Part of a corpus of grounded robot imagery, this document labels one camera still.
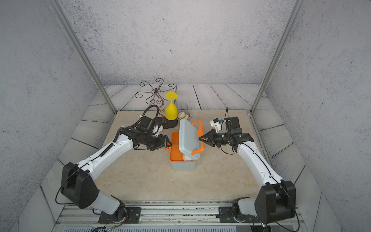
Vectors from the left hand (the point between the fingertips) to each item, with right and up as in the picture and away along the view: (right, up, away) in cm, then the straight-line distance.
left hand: (170, 146), depth 80 cm
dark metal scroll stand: (-8, +28, +10) cm, 31 cm away
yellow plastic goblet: (-1, +21, +11) cm, 23 cm away
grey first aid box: (+4, -8, +1) cm, 9 cm away
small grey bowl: (+8, +21, +34) cm, 41 cm away
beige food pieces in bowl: (+5, +18, +30) cm, 35 cm away
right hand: (+16, +4, -6) cm, 18 cm away
